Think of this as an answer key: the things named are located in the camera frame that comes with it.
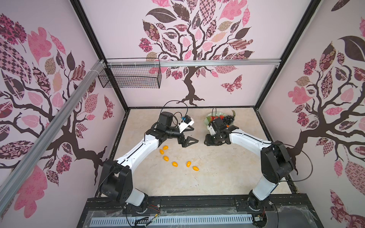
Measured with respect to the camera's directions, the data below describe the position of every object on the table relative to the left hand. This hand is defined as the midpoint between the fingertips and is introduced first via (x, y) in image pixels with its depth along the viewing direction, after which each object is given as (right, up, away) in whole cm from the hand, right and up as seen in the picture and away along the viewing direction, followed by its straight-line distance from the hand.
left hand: (194, 136), depth 76 cm
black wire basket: (-42, +41, +18) cm, 62 cm away
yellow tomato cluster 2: (-22, -12, +17) cm, 30 cm away
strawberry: (+17, +11, +31) cm, 37 cm away
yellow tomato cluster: (-19, -10, +19) cm, 28 cm away
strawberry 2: (+22, +11, +29) cm, 39 cm away
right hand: (+9, -4, +14) cm, 18 cm away
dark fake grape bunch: (+27, +9, +25) cm, 38 cm away
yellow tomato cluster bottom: (-11, -19, +11) cm, 25 cm away
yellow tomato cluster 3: (-18, -16, +14) cm, 28 cm away
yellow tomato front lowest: (+1, -22, +11) cm, 24 cm away
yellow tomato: (-3, -19, +11) cm, 22 cm away
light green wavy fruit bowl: (+20, +14, +31) cm, 40 cm away
